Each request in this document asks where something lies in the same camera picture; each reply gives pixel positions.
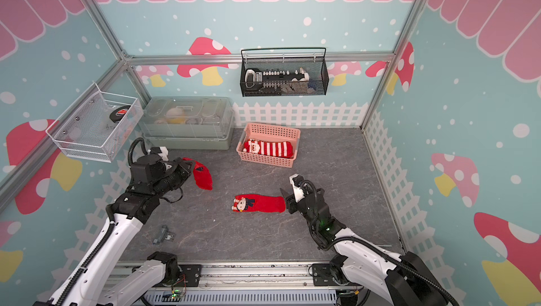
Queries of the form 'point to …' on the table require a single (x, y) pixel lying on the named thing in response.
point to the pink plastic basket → (263, 132)
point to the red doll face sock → (253, 203)
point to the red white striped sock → (278, 149)
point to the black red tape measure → (117, 115)
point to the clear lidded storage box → (196, 123)
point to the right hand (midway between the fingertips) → (287, 186)
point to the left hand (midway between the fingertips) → (197, 164)
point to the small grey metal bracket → (163, 235)
